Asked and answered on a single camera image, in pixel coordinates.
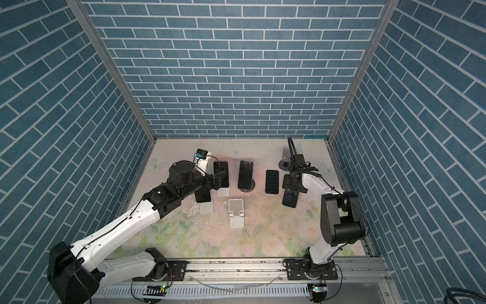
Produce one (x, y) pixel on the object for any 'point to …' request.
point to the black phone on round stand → (245, 175)
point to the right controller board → (319, 291)
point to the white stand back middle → (223, 192)
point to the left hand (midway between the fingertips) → (222, 170)
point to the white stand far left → (206, 208)
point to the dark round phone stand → (250, 190)
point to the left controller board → (155, 291)
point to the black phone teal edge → (290, 197)
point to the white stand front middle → (236, 213)
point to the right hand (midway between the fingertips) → (293, 185)
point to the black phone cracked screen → (272, 182)
